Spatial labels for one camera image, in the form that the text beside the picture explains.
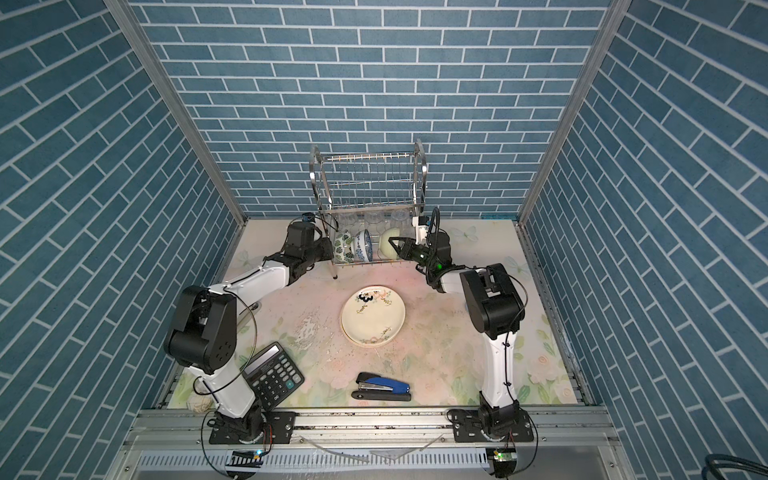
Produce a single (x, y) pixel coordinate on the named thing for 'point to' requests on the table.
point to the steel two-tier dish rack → (365, 200)
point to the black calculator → (273, 375)
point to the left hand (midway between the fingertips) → (332, 241)
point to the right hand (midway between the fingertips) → (388, 239)
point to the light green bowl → (386, 248)
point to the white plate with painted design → (372, 316)
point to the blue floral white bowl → (363, 246)
